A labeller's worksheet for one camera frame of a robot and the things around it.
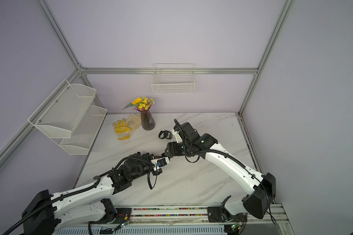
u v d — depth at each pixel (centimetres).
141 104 93
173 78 95
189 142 55
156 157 67
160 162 60
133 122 113
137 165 56
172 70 92
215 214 74
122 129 107
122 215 73
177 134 67
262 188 39
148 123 104
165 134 104
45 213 40
